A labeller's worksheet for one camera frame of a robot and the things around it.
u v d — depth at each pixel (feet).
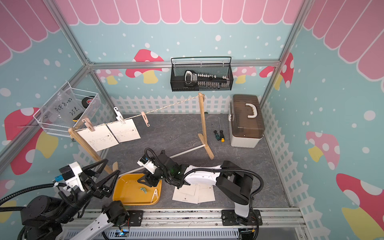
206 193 2.68
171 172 2.01
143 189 2.66
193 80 2.88
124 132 2.14
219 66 3.01
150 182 2.17
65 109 2.26
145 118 2.05
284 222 2.42
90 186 1.60
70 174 1.43
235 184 1.49
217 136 3.46
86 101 2.65
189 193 2.70
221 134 3.52
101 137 2.03
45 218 1.22
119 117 1.91
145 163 2.16
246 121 3.27
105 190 1.55
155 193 2.66
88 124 1.74
